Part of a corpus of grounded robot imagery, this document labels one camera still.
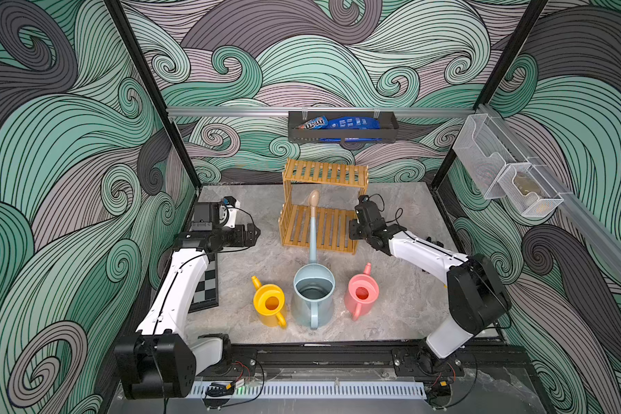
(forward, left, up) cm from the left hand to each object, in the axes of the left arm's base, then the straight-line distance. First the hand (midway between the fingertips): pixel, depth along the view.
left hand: (245, 228), depth 80 cm
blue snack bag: (+37, -37, +16) cm, 54 cm away
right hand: (+8, -39, -9) cm, 41 cm away
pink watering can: (-17, -36, -9) cm, 41 cm away
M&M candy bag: (+36, -23, +16) cm, 45 cm away
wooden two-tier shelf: (+36, -33, -20) cm, 53 cm away
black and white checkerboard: (-14, +13, -17) cm, 26 cm away
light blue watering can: (-12, -22, -16) cm, 30 cm away
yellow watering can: (-19, -9, -9) cm, 23 cm away
